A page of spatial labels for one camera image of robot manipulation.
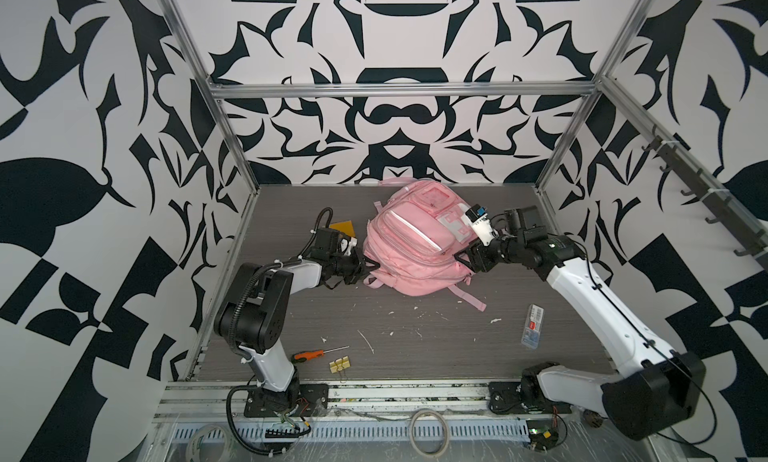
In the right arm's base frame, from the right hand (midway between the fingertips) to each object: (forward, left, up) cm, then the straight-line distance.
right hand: (468, 245), depth 78 cm
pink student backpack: (+8, +13, -7) cm, 17 cm away
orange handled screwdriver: (-21, +43, -19) cm, 52 cm away
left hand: (+4, +22, -12) cm, 26 cm away
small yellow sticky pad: (+20, +35, -18) cm, 45 cm away
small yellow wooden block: (-23, +34, -19) cm, 45 cm away
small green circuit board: (-38, -15, -23) cm, 47 cm away
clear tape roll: (-40, +8, -19) cm, 45 cm away
